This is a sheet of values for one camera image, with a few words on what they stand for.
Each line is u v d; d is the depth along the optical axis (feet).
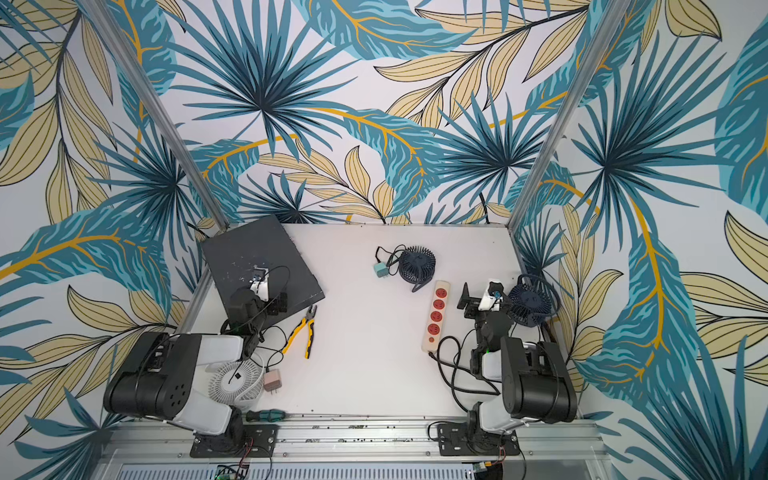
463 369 2.72
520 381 1.48
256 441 2.40
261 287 2.63
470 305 2.63
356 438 2.45
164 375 1.45
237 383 2.50
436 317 3.04
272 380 2.66
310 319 3.05
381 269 3.48
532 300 3.04
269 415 2.47
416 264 3.20
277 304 2.85
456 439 2.40
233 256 3.56
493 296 2.45
